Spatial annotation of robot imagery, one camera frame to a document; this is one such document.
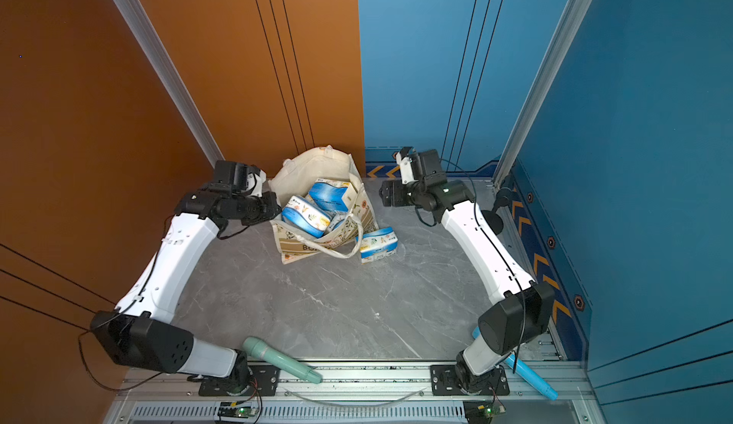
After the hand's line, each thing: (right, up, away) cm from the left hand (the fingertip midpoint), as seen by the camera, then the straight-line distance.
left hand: (283, 204), depth 79 cm
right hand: (+31, +4, 0) cm, 31 cm away
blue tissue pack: (+6, -4, 0) cm, 7 cm away
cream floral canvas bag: (0, +9, +11) cm, 14 cm away
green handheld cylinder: (-5, -39, -3) cm, 39 cm away
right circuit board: (+52, -51, -9) cm, 73 cm away
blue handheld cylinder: (+65, -43, -6) cm, 78 cm away
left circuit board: (-9, -51, -9) cm, 53 cm away
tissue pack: (+26, -13, +12) cm, 32 cm away
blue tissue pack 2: (+13, +3, +3) cm, 14 cm away
